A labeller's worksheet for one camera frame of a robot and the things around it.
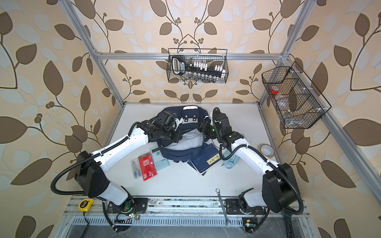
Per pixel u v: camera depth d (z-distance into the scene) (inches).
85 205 29.0
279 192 16.2
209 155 35.1
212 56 35.8
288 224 27.2
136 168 34.5
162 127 24.4
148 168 34.8
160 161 34.9
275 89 34.2
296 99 29.9
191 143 35.9
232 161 33.5
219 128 24.7
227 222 28.0
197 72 34.0
